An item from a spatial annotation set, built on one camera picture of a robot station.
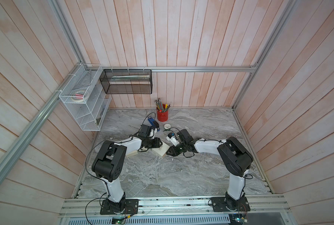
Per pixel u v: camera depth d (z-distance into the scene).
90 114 0.78
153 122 1.07
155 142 0.86
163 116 1.07
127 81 1.07
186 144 0.76
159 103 1.01
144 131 0.78
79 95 0.74
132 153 0.89
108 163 0.49
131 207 0.73
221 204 0.70
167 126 1.07
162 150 0.92
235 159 0.51
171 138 0.86
